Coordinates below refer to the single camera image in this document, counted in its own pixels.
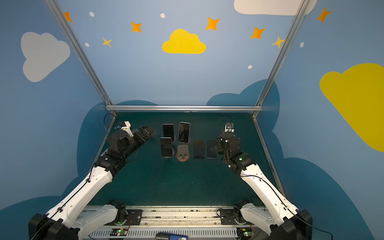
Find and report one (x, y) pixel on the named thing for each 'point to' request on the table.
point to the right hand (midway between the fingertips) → (228, 136)
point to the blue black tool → (167, 236)
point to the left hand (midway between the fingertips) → (151, 130)
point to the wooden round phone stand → (183, 159)
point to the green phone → (166, 146)
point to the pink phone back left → (168, 131)
